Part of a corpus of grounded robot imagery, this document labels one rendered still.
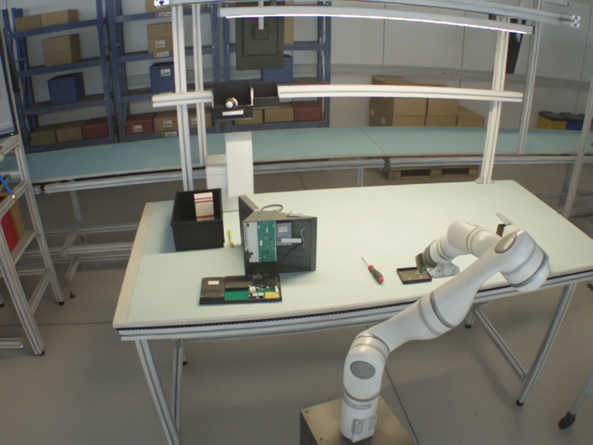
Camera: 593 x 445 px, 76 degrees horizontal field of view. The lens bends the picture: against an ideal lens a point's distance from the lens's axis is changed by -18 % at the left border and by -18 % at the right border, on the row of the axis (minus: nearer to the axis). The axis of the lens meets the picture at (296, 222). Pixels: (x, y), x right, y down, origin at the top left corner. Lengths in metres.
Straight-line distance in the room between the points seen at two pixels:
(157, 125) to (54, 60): 1.44
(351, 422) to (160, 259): 0.94
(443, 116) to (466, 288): 4.28
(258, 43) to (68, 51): 2.66
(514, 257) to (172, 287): 1.11
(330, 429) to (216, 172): 1.16
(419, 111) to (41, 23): 4.26
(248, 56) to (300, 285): 2.00
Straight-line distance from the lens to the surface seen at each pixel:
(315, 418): 1.29
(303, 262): 1.58
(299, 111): 5.15
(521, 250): 0.84
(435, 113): 5.03
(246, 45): 3.13
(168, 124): 5.09
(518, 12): 1.89
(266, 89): 1.92
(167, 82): 4.98
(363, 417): 1.17
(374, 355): 1.01
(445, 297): 0.90
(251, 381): 2.54
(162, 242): 1.82
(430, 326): 0.93
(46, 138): 5.50
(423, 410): 2.46
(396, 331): 1.01
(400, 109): 4.85
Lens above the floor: 1.88
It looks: 28 degrees down
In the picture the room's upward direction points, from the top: straight up
